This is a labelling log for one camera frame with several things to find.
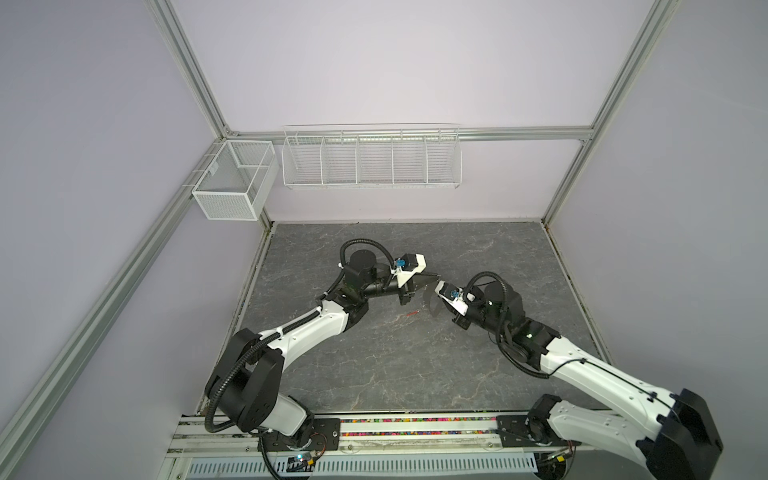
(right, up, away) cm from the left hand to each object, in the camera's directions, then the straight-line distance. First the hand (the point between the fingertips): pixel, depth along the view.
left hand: (437, 278), depth 72 cm
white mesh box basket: (-65, +30, +29) cm, 77 cm away
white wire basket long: (-18, +39, +27) cm, 50 cm away
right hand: (+3, -4, +5) cm, 7 cm away
